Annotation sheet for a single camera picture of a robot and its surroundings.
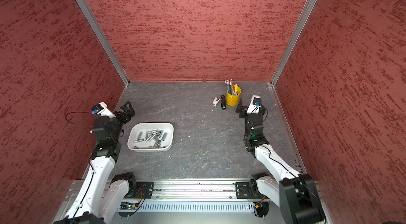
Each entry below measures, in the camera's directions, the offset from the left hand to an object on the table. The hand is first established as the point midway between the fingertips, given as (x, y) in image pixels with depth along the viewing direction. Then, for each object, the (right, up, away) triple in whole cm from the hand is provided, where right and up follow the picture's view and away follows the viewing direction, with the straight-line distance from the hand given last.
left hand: (125, 109), depth 77 cm
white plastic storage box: (+3, -12, +16) cm, 21 cm away
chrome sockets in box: (+7, -17, +15) cm, 24 cm away
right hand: (+63, +4, +4) cm, 63 cm away
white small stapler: (+47, +3, +30) cm, 56 cm away
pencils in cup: (+58, +12, +25) cm, 64 cm away
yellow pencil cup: (+58, +4, +24) cm, 63 cm away
